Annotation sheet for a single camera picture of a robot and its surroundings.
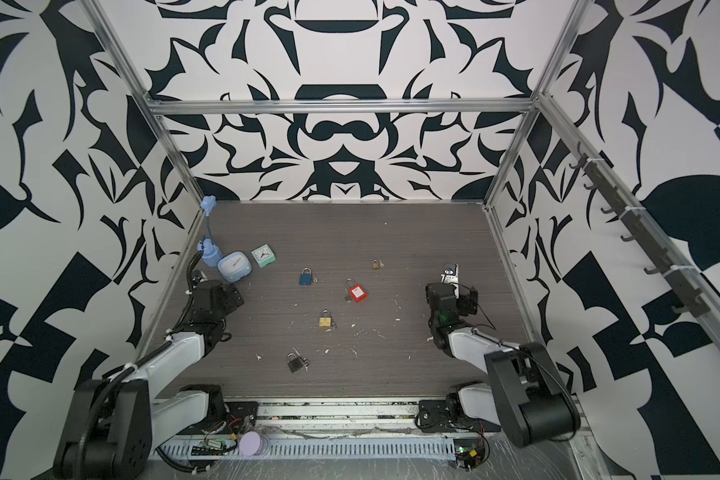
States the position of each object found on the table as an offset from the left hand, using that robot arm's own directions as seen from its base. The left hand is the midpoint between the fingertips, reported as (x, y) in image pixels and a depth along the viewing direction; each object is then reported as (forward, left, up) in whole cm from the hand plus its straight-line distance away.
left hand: (214, 291), depth 87 cm
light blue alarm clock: (+12, -1, -5) cm, 13 cm away
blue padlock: (+8, -25, -7) cm, 27 cm away
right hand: (0, -71, 0) cm, 71 cm away
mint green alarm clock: (+16, -10, -5) cm, 20 cm away
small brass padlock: (+12, -48, -7) cm, 50 cm away
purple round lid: (-37, -17, 0) cm, 41 cm away
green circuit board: (-39, -66, -9) cm, 78 cm away
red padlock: (+2, -41, -6) cm, 42 cm away
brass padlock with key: (-6, -32, -8) cm, 33 cm away
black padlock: (-18, -23, -8) cm, 31 cm away
